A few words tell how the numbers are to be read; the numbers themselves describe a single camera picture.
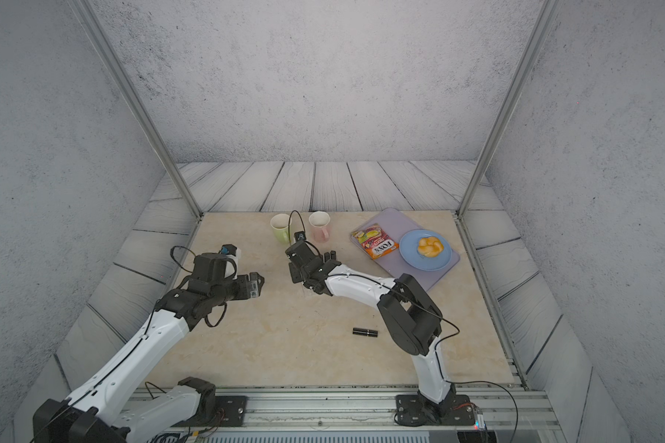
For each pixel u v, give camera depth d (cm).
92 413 39
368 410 74
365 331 87
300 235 80
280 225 107
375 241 108
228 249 71
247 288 71
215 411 71
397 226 116
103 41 75
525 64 79
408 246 109
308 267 70
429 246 105
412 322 50
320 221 108
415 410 73
